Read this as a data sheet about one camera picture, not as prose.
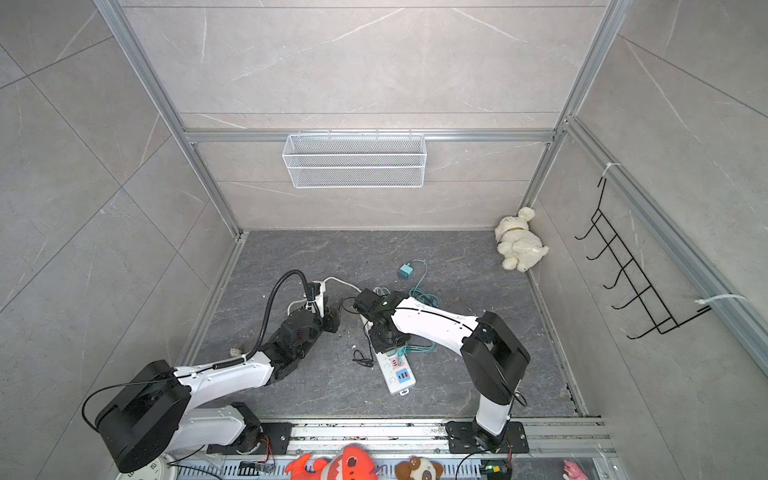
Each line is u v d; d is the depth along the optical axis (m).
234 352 0.86
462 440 0.73
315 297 0.70
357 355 0.86
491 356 0.44
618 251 0.71
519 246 1.02
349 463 0.64
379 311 0.61
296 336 0.64
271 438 0.73
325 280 1.02
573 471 0.67
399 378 0.81
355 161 1.01
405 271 1.05
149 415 0.42
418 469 0.67
